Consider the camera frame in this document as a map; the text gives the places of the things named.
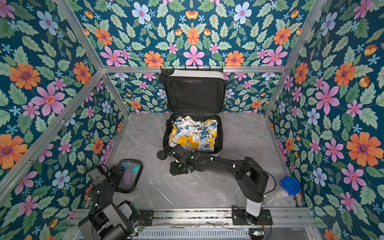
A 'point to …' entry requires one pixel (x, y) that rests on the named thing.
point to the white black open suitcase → (193, 92)
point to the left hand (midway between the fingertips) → (122, 167)
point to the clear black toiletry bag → (133, 169)
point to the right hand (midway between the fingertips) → (172, 170)
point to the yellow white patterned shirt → (201, 135)
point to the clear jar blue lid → (288, 193)
